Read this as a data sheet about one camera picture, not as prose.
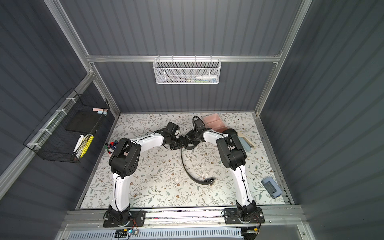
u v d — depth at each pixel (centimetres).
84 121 77
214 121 109
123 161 56
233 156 59
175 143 87
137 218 73
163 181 87
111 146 85
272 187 82
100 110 84
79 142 70
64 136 72
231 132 91
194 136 84
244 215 64
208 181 83
